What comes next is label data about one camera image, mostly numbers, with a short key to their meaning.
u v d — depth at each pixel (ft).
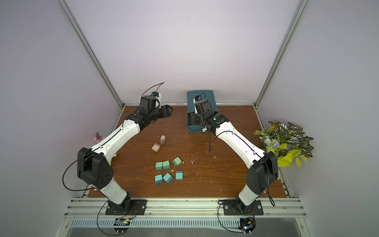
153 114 2.22
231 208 2.38
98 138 2.73
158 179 2.66
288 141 2.30
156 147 3.09
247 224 2.28
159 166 2.81
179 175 2.69
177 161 2.87
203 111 1.93
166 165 2.80
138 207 2.39
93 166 1.45
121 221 2.34
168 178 2.66
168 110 2.55
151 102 2.12
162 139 3.12
